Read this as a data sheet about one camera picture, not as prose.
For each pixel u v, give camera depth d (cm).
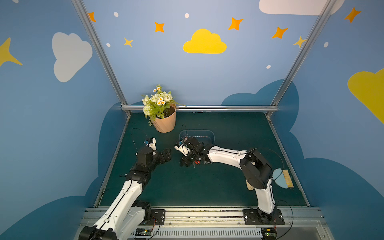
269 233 73
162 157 73
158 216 75
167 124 101
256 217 73
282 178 88
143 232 72
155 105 88
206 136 106
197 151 73
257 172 51
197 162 70
